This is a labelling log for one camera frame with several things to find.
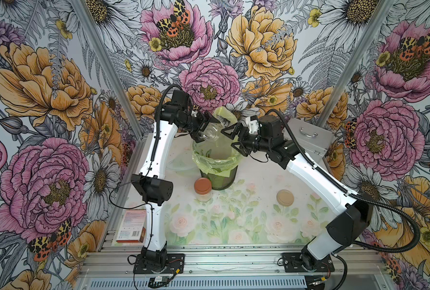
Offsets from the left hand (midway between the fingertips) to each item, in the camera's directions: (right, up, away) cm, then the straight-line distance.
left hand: (215, 133), depth 77 cm
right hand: (+4, -4, -5) cm, 7 cm away
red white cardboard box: (-36, -40, +3) cm, 54 cm away
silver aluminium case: (+53, -2, +23) cm, 58 cm away
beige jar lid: (+35, -32, +17) cm, 50 cm away
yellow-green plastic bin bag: (0, -11, +24) cm, 26 cm away
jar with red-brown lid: (-6, -25, +7) cm, 26 cm away
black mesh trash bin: (+2, -23, +14) cm, 27 cm away
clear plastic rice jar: (-2, +1, +3) cm, 4 cm away
